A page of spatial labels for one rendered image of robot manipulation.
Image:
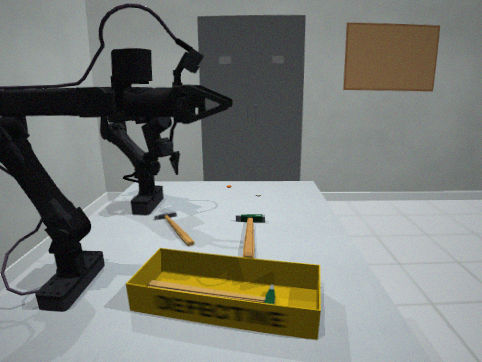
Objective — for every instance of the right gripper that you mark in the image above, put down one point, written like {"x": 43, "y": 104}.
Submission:
{"x": 160, "y": 100}

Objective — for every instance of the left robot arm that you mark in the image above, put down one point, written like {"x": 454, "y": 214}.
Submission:
{"x": 116, "y": 132}

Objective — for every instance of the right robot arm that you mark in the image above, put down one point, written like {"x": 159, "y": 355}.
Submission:
{"x": 65, "y": 224}

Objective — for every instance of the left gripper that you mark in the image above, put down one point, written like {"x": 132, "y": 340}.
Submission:
{"x": 156, "y": 152}

